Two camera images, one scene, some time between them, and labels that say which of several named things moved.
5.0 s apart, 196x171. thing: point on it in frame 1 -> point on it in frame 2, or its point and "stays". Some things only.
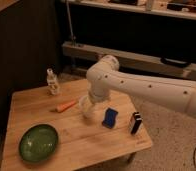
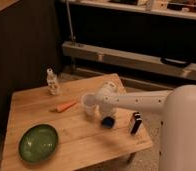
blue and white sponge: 110,118 stays
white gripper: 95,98 -> 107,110
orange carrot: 66,106 stays
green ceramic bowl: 38,142 stays
